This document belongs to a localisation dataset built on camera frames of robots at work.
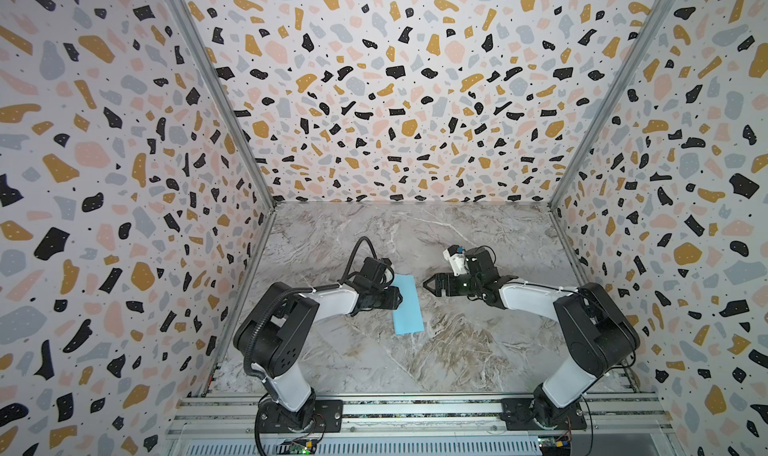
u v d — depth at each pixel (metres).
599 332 0.47
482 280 0.74
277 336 0.46
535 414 0.69
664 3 0.73
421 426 0.73
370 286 0.75
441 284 0.84
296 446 0.70
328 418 0.73
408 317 0.91
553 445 0.72
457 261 0.86
